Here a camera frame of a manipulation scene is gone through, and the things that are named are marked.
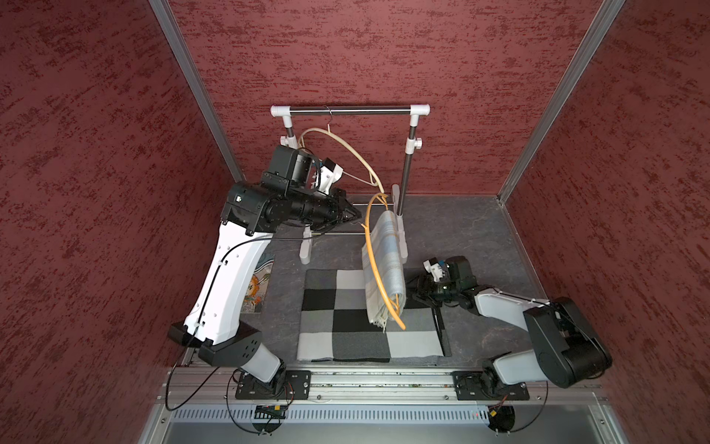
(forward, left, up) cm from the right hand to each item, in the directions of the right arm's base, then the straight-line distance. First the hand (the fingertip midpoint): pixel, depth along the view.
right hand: (407, 295), depth 87 cm
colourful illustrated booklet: (+6, +51, -2) cm, 51 cm away
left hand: (+1, +15, +37) cm, 40 cm away
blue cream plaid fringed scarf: (+2, +8, +24) cm, 26 cm away
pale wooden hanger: (+22, +10, +30) cm, 38 cm away
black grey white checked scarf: (-8, +23, -3) cm, 25 cm away
